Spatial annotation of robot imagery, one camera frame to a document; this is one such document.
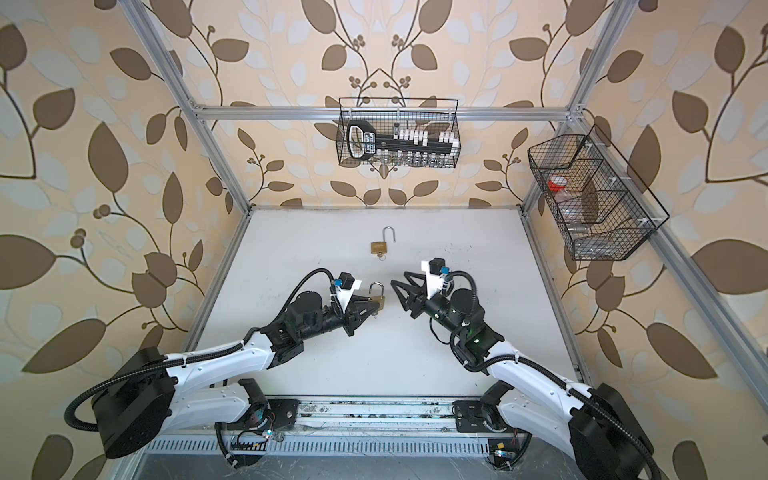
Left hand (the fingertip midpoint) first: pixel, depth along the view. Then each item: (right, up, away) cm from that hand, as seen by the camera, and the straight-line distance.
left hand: (378, 302), depth 75 cm
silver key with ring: (-1, +10, +31) cm, 32 cm away
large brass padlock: (-2, +13, +33) cm, 36 cm away
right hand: (+5, +5, -2) cm, 8 cm away
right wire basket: (+56, +23, -2) cm, 61 cm away
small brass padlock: (+1, 0, +2) cm, 2 cm away
